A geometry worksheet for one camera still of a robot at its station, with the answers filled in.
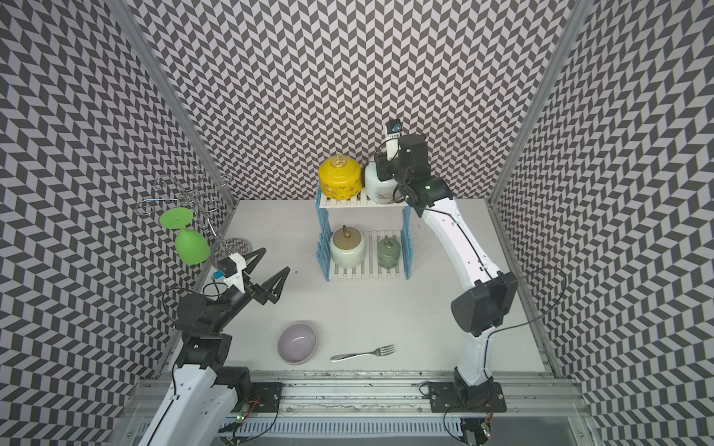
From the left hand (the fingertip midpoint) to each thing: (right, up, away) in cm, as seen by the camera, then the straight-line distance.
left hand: (276, 260), depth 69 cm
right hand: (+28, +28, +8) cm, 40 cm away
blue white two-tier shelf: (+26, +10, +39) cm, 48 cm away
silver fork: (+27, -28, +10) cm, 40 cm away
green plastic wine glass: (-27, +3, +8) cm, 29 cm away
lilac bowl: (+2, -25, +11) cm, 28 cm away
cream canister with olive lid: (+16, +2, +21) cm, 26 cm away
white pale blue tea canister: (+26, +18, +7) cm, 33 cm away
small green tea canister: (+30, 0, +24) cm, 38 cm away
